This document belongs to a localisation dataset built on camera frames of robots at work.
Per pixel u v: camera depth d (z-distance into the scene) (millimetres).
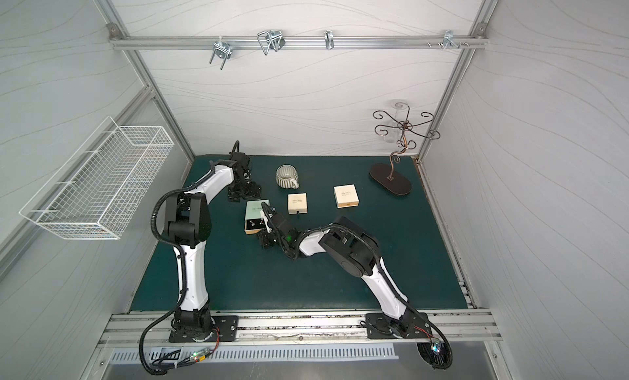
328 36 717
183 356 695
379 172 1146
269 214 851
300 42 781
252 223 956
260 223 956
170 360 695
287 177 1109
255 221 957
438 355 717
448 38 766
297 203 1014
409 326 639
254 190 931
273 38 759
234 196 907
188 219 584
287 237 763
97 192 687
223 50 787
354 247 550
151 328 638
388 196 1077
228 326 736
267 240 839
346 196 1036
